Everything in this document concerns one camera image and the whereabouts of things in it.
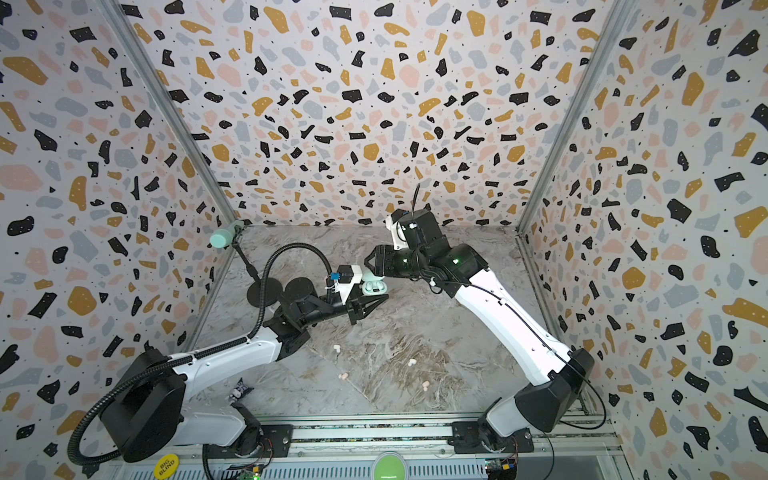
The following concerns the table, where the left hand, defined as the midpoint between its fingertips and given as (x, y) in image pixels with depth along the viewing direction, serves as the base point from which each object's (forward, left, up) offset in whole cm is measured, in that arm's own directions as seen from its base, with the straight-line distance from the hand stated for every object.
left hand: (387, 287), depth 70 cm
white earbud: (-3, +16, -28) cm, 33 cm away
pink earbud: (-11, +13, -28) cm, 33 cm away
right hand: (+4, +4, +6) cm, 8 cm away
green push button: (-32, 0, -28) cm, 42 cm away
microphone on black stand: (+11, +39, +5) cm, 41 cm away
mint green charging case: (0, +3, 0) cm, 3 cm away
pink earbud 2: (-14, -10, -28) cm, 33 cm away
